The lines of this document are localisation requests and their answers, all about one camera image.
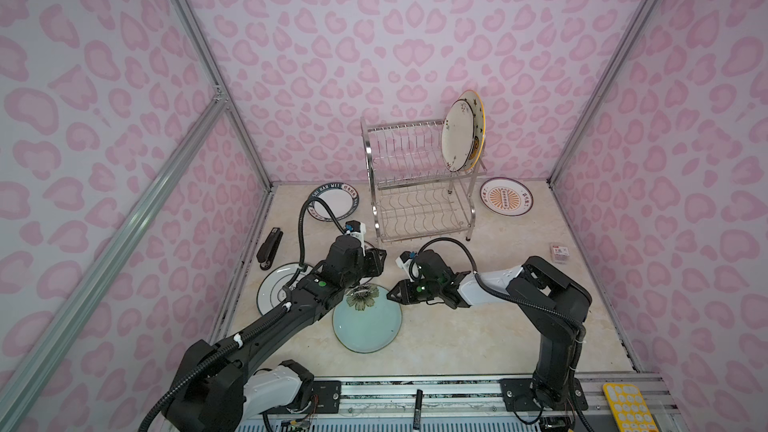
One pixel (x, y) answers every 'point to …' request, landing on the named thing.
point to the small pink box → (560, 253)
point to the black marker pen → (418, 409)
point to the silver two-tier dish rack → (412, 192)
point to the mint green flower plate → (367, 318)
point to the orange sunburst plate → (506, 196)
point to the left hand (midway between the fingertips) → (384, 249)
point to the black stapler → (267, 250)
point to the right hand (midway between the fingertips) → (391, 295)
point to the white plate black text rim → (342, 200)
